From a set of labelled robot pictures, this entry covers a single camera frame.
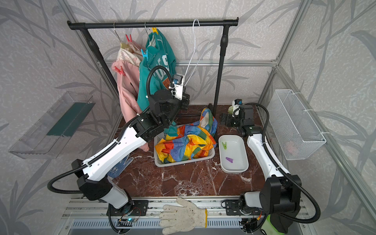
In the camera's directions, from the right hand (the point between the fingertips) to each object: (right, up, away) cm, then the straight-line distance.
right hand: (226, 114), depth 83 cm
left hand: (-21, +11, -21) cm, 32 cm away
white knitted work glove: (-27, -51, -12) cm, 59 cm away
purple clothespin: (+3, -28, +6) cm, 28 cm away
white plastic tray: (+6, -25, +8) cm, 27 cm away
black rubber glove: (+21, -53, -14) cm, 58 cm away
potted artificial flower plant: (+6, +4, +16) cm, 17 cm away
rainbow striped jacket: (-18, -15, -1) cm, 23 cm away
